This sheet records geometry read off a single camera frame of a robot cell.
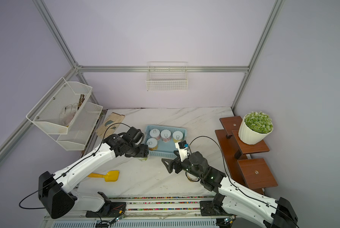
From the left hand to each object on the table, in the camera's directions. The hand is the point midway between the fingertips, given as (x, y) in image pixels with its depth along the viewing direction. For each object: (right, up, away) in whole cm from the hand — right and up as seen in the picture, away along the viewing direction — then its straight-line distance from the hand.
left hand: (141, 154), depth 79 cm
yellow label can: (+21, +8, +19) cm, 29 cm away
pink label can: (+5, +10, +20) cm, 23 cm away
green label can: (+1, -3, -1) cm, 3 cm away
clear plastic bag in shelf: (-41, +23, 0) cm, 47 cm away
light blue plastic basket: (+11, -1, +22) cm, 25 cm away
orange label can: (+4, +4, +14) cm, 15 cm away
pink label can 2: (+12, +9, +20) cm, 25 cm away
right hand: (+16, 0, -6) cm, 17 cm away
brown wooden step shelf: (+59, -8, -8) cm, 60 cm away
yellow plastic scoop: (-20, -15, +6) cm, 25 cm away
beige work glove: (-32, +16, +32) cm, 48 cm away
